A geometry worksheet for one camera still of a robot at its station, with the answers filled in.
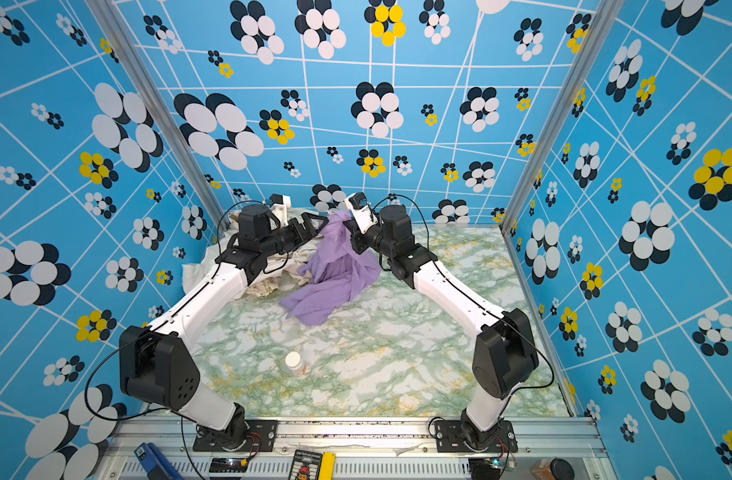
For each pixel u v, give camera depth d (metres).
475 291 0.51
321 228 0.75
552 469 0.62
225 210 1.06
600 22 0.69
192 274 0.99
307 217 0.71
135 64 0.77
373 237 0.68
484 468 0.71
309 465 0.69
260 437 0.72
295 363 0.79
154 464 0.67
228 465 0.72
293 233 0.71
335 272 0.96
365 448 0.72
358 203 0.64
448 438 0.72
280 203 0.74
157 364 0.43
